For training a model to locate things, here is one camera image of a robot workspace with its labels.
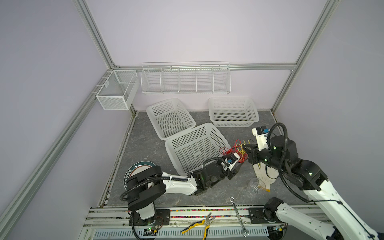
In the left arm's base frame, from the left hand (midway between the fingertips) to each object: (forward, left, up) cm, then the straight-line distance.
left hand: (239, 160), depth 72 cm
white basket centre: (+17, +27, -19) cm, 37 cm away
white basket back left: (+49, +40, -19) cm, 66 cm away
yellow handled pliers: (-22, +18, -18) cm, 34 cm away
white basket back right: (+51, -6, -19) cm, 55 cm away
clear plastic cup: (-8, -12, -19) cm, 24 cm away
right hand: (+2, 0, +10) cm, 10 cm away
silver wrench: (-13, +3, -19) cm, 24 cm away
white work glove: (-8, -14, -10) cm, 19 cm away
